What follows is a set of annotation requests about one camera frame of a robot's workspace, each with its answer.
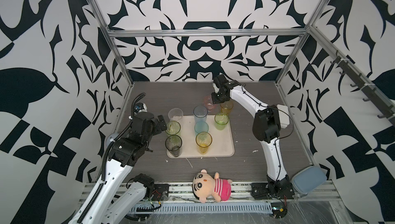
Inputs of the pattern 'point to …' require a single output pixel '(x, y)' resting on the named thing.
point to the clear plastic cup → (175, 114)
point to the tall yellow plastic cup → (203, 140)
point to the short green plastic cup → (221, 120)
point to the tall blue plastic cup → (200, 113)
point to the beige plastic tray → (222, 145)
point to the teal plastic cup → (201, 126)
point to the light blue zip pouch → (308, 179)
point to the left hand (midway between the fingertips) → (152, 117)
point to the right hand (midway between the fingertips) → (215, 97)
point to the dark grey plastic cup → (173, 144)
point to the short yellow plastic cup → (226, 107)
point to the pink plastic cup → (209, 104)
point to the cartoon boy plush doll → (205, 186)
